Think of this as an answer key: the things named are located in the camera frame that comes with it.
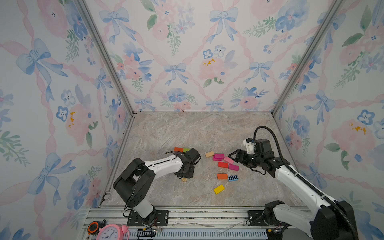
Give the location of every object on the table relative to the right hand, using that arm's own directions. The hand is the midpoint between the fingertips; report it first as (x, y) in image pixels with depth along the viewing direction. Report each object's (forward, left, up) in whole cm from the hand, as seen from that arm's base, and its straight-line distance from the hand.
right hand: (234, 157), depth 82 cm
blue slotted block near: (-8, 0, -11) cm, 13 cm away
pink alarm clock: (-34, +59, -9) cm, 69 cm away
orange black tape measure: (-33, +68, -7) cm, 76 cm away
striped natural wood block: (-9, +28, -11) cm, 31 cm away
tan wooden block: (+8, +13, -12) cm, 19 cm away
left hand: (-5, +26, -12) cm, 29 cm away
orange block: (+11, +33, -10) cm, 36 cm away
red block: (+1, +4, -12) cm, 13 cm away
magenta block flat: (-1, -2, -12) cm, 12 cm away
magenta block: (+6, +7, -12) cm, 15 cm away
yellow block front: (-13, +8, -12) cm, 20 cm away
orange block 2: (-6, +6, -14) cm, 16 cm away
